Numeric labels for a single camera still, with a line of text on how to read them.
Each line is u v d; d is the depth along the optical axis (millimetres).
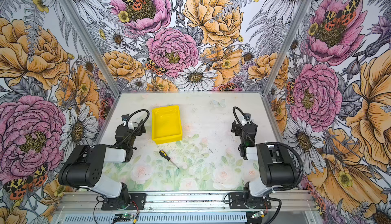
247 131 730
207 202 759
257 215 715
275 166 475
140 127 867
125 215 715
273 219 685
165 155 885
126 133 719
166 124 1058
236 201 735
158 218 778
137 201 740
